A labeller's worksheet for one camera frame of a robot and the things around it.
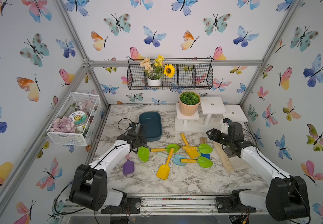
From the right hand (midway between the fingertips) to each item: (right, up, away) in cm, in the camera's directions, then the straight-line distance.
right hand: (211, 132), depth 86 cm
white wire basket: (-70, +17, -7) cm, 73 cm away
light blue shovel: (-21, -17, +5) cm, 28 cm away
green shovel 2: (-3, -12, +8) cm, 14 cm away
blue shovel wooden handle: (-2, -7, +10) cm, 13 cm away
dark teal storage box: (-39, +5, +24) cm, 46 cm away
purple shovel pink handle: (-51, -22, +2) cm, 56 cm away
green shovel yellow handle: (-41, -13, 0) cm, 43 cm away
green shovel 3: (-5, -19, +2) cm, 19 cm away
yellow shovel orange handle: (-29, -24, +1) cm, 37 cm away
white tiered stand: (+2, +13, +3) cm, 14 cm away
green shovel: (-21, -11, +8) cm, 25 cm away
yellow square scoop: (-10, -15, +7) cm, 19 cm away
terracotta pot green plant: (-14, +18, -1) cm, 23 cm away
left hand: (-42, -5, +3) cm, 42 cm away
